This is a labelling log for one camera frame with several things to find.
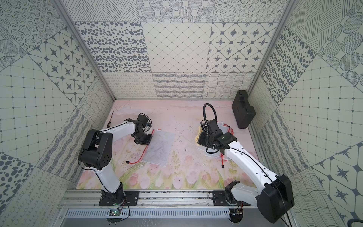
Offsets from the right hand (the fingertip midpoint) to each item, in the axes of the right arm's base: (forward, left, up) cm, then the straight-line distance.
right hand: (200, 141), depth 81 cm
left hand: (+4, +32, -12) cm, 34 cm away
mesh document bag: (-14, -6, +14) cm, 21 cm away
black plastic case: (+20, -29, +2) cm, 36 cm away
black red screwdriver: (+21, +67, -11) cm, 71 cm away
